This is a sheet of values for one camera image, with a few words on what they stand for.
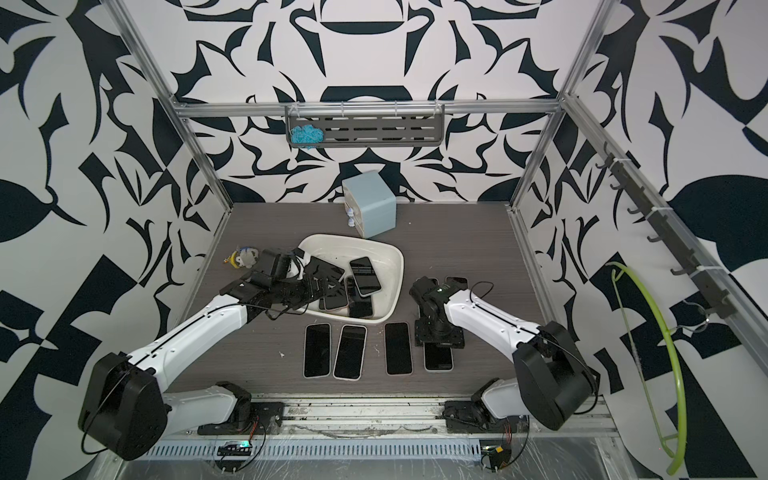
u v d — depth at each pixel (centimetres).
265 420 75
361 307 94
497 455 71
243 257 99
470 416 66
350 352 85
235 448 73
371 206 99
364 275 98
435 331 73
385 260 101
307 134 91
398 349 83
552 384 42
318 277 73
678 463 51
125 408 40
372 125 96
